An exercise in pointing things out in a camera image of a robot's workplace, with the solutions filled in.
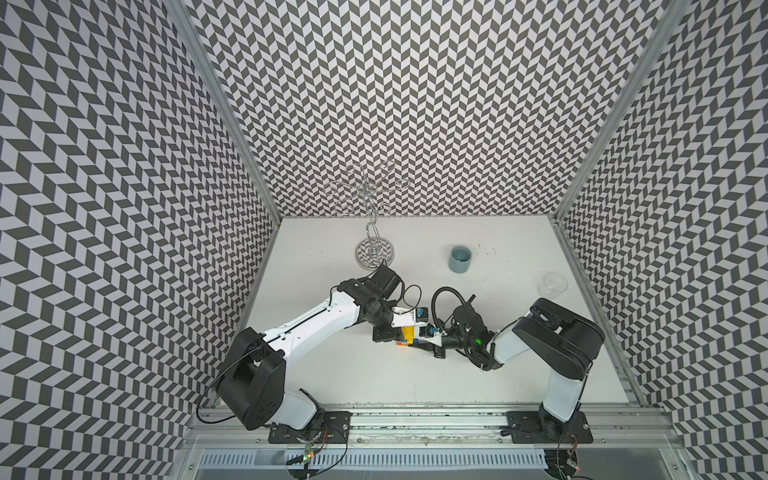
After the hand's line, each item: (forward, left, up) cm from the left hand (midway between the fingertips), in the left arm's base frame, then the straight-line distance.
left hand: (396, 330), depth 81 cm
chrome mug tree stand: (+32, +8, -6) cm, 33 cm away
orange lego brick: (-2, -1, -6) cm, 6 cm away
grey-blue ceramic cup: (+27, -22, -5) cm, 35 cm away
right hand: (+1, -5, -8) cm, 9 cm away
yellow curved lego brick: (-2, -3, +4) cm, 5 cm away
